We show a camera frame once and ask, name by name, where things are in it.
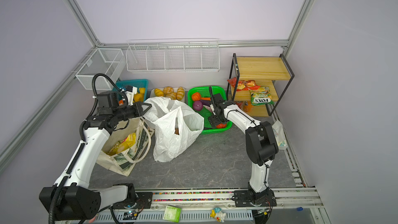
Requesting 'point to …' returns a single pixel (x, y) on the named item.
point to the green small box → (172, 214)
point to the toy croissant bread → (168, 90)
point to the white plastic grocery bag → (176, 125)
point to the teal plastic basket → (139, 84)
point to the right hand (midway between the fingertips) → (220, 120)
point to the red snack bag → (243, 85)
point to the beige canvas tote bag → (128, 159)
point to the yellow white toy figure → (216, 213)
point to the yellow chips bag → (127, 142)
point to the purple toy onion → (198, 106)
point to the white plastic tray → (153, 94)
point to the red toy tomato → (221, 126)
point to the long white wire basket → (173, 55)
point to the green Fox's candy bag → (262, 97)
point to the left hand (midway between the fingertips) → (151, 107)
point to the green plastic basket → (206, 112)
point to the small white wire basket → (111, 61)
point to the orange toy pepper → (196, 96)
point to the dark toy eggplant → (205, 102)
